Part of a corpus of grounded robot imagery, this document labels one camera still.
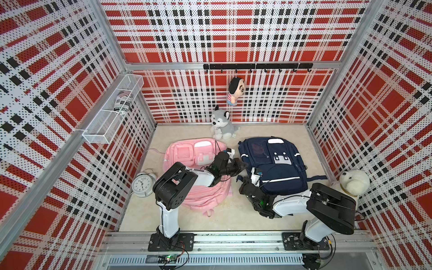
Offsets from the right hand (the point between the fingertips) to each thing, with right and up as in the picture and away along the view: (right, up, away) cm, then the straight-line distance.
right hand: (245, 177), depth 88 cm
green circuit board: (-35, -30, -19) cm, 50 cm away
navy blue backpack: (+22, +8, +9) cm, 25 cm away
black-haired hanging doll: (-4, +49, +2) cm, 50 cm away
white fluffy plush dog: (+44, +1, -17) cm, 48 cm away
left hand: (+3, +7, +1) cm, 8 cm away
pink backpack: (-25, +12, +10) cm, 29 cm away
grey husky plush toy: (-12, +28, +14) cm, 34 cm away
